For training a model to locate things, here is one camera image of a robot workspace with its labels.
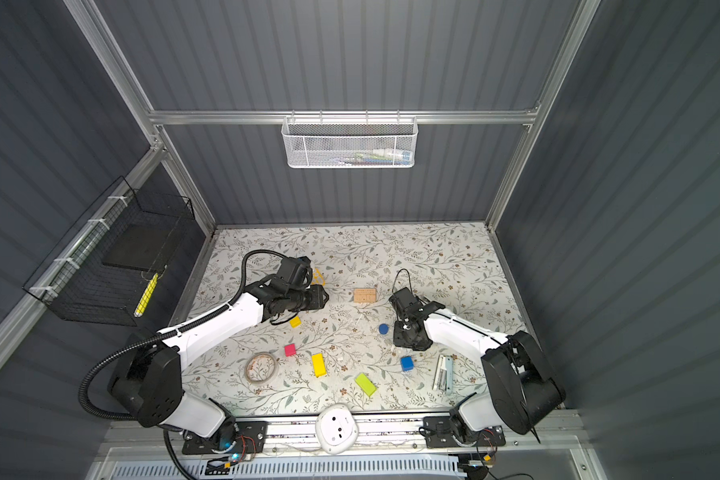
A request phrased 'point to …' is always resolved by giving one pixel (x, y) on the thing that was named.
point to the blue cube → (407, 363)
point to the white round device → (336, 428)
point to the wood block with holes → (364, 295)
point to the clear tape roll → (260, 367)
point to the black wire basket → (102, 266)
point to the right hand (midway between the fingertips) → (407, 341)
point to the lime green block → (366, 384)
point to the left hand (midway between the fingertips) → (324, 296)
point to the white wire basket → (350, 142)
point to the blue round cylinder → (383, 328)
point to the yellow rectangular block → (319, 365)
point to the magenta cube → (290, 350)
